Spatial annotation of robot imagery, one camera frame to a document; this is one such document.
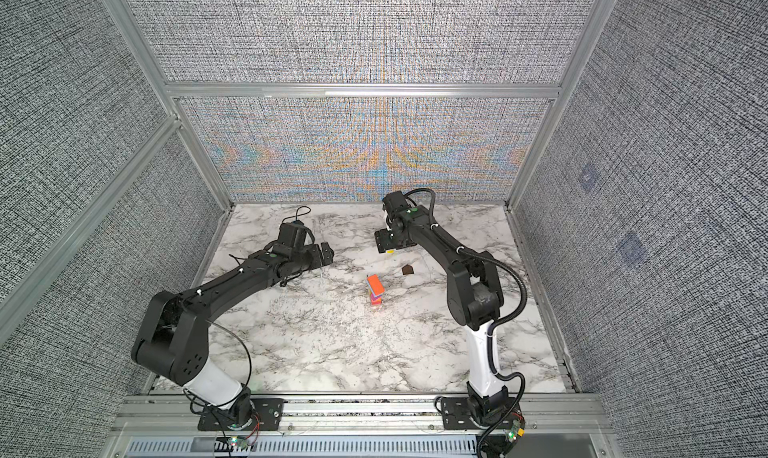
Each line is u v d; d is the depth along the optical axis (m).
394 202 0.78
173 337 0.45
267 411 0.74
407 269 1.00
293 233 0.71
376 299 0.90
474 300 0.54
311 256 0.82
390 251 0.86
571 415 0.75
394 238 0.82
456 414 0.73
